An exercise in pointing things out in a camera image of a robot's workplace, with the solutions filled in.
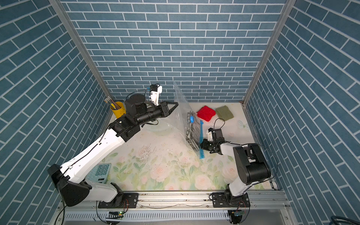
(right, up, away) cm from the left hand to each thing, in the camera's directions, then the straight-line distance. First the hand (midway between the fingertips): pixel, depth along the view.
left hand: (182, 105), depth 62 cm
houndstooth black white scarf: (+6, -15, +16) cm, 23 cm away
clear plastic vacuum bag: (0, -8, +7) cm, 11 cm away
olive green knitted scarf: (+31, -3, +46) cm, 56 cm away
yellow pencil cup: (-50, -3, +42) cm, 65 cm away
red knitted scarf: (+18, -3, +50) cm, 53 cm away
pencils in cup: (-54, +6, +38) cm, 66 cm away
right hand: (+13, -26, +33) cm, 44 cm away
